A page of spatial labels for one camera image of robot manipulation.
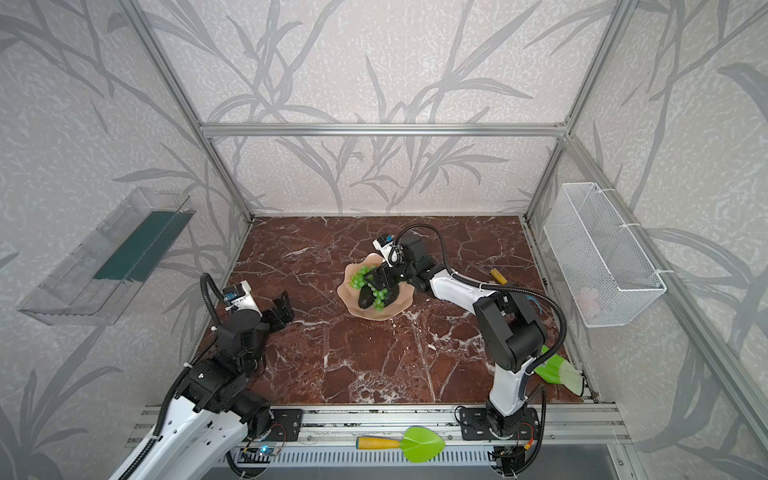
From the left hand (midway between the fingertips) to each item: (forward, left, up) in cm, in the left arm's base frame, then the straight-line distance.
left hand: (280, 289), depth 75 cm
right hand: (+14, -23, -7) cm, 28 cm away
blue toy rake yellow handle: (+16, -64, -19) cm, 69 cm away
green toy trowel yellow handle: (-31, -35, -19) cm, 51 cm away
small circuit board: (-34, +4, -23) cm, 41 cm away
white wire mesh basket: (-3, -74, +15) cm, 75 cm away
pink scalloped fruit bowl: (+8, -15, -17) cm, 24 cm away
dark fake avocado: (+6, -20, -15) cm, 26 cm away
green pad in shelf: (+1, +25, +15) cm, 29 cm away
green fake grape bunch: (+10, -18, -12) cm, 23 cm away
